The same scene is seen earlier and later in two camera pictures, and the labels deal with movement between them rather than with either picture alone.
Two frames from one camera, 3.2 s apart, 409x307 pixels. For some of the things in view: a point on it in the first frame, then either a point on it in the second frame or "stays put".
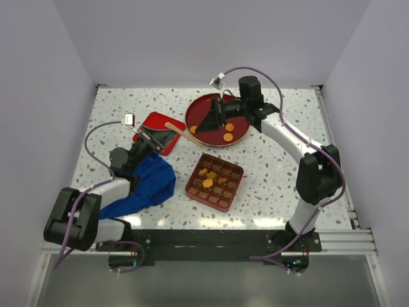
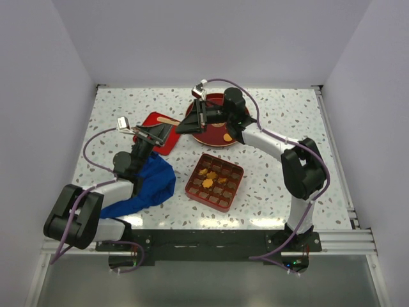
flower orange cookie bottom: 204,171 stays put
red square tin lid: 157,121 stays put
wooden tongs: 179,132 -> 166,120
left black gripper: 162,137 stays put
